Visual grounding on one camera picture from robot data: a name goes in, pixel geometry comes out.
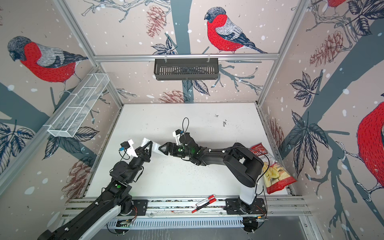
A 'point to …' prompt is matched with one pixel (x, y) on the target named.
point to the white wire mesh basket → (76, 106)
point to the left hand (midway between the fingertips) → (150, 143)
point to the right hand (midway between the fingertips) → (162, 151)
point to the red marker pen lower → (210, 201)
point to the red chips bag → (276, 177)
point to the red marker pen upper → (210, 197)
